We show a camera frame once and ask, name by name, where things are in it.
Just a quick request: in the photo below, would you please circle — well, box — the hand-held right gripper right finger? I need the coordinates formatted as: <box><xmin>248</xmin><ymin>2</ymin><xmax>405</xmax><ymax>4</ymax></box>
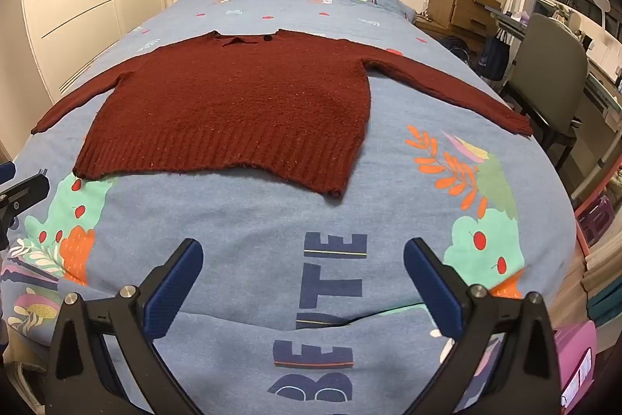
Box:
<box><xmin>403</xmin><ymin>237</ymin><xmax>567</xmax><ymax>415</ymax></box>

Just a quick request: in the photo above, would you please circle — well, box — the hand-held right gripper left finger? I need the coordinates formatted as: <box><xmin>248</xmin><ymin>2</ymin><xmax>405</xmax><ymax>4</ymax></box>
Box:
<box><xmin>44</xmin><ymin>238</ymin><xmax>204</xmax><ymax>415</ymax></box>

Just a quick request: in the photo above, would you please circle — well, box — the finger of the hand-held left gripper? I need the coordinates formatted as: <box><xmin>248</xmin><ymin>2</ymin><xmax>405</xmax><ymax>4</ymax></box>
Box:
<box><xmin>0</xmin><ymin>174</ymin><xmax>51</xmax><ymax>250</ymax></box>

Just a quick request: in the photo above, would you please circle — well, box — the dark red knitted sweater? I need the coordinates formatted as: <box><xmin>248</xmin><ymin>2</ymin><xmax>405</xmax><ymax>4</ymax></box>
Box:
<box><xmin>30</xmin><ymin>29</ymin><xmax>534</xmax><ymax>201</ymax></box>

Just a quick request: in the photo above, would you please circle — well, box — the blue printed blanket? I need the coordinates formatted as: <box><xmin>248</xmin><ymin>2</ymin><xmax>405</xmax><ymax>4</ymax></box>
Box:
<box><xmin>0</xmin><ymin>0</ymin><xmax>584</xmax><ymax>415</ymax></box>

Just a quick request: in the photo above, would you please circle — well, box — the pink box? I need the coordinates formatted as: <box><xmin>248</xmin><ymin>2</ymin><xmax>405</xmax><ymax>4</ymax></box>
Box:
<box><xmin>549</xmin><ymin>320</ymin><xmax>598</xmax><ymax>408</ymax></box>

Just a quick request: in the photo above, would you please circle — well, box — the purple stool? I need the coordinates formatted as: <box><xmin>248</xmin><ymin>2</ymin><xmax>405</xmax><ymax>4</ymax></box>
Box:
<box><xmin>578</xmin><ymin>196</ymin><xmax>615</xmax><ymax>245</ymax></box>

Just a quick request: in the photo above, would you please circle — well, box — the dark bag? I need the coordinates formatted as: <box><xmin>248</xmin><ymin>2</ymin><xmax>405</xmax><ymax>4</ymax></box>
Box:
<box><xmin>481</xmin><ymin>31</ymin><xmax>511</xmax><ymax>80</ymax></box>

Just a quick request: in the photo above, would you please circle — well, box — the grey chair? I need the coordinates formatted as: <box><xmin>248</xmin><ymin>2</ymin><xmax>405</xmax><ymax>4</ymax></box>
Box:
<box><xmin>500</xmin><ymin>12</ymin><xmax>590</xmax><ymax>173</ymax></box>

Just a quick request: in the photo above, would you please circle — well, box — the cluttered desk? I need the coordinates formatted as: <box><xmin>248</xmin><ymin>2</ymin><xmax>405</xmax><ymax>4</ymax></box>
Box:
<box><xmin>535</xmin><ymin>0</ymin><xmax>622</xmax><ymax>129</ymax></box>

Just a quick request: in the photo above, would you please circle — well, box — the wooden nightstand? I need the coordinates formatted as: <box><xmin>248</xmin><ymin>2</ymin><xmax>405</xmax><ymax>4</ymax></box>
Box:
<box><xmin>428</xmin><ymin>0</ymin><xmax>501</xmax><ymax>39</ymax></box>

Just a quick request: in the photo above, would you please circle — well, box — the white desk lamp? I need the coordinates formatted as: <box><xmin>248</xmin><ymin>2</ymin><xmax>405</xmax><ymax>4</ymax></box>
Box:
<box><xmin>590</xmin><ymin>0</ymin><xmax>614</xmax><ymax>29</ymax></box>

